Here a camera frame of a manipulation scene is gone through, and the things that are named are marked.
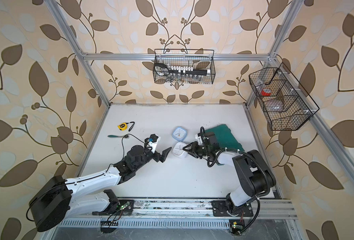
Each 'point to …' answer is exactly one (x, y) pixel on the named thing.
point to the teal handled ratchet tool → (113, 136)
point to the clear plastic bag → (274, 105)
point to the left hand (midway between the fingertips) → (161, 140)
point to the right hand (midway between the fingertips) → (184, 149)
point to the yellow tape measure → (122, 126)
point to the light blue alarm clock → (179, 133)
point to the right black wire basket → (286, 104)
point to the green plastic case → (225, 137)
